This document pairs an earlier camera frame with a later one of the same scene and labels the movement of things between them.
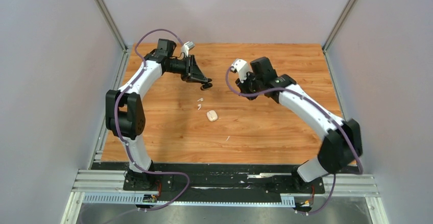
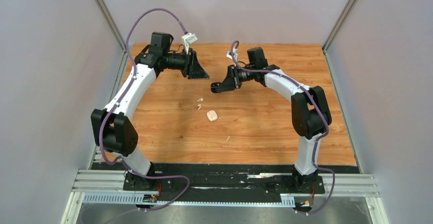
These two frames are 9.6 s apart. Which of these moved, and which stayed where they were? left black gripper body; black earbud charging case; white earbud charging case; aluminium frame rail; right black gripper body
Moved: black earbud charging case; right black gripper body
Stayed: white earbud charging case; left black gripper body; aluminium frame rail
